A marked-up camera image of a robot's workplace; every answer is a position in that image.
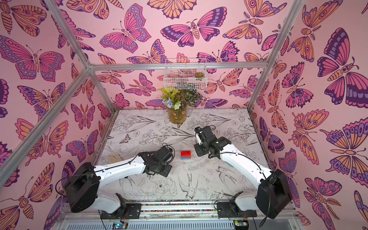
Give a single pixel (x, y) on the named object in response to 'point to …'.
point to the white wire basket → (185, 74)
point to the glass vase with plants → (176, 101)
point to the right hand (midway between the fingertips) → (200, 146)
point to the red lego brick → (186, 154)
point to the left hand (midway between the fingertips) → (168, 168)
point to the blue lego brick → (185, 158)
